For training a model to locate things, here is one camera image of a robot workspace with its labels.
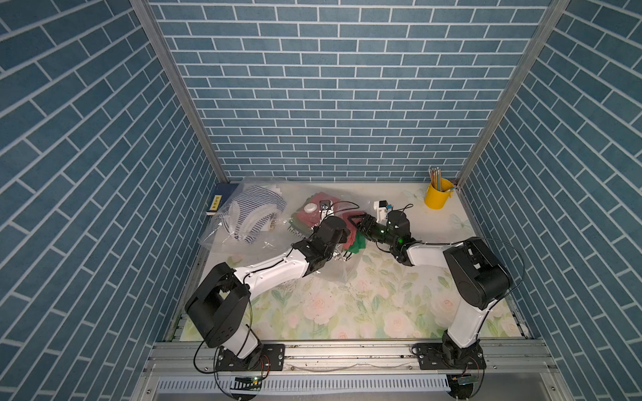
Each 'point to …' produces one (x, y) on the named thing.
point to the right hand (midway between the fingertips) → (352, 222)
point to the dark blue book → (221, 194)
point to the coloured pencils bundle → (435, 178)
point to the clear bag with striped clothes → (251, 218)
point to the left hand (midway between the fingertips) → (345, 223)
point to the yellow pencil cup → (436, 200)
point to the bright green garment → (359, 243)
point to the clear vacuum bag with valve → (343, 264)
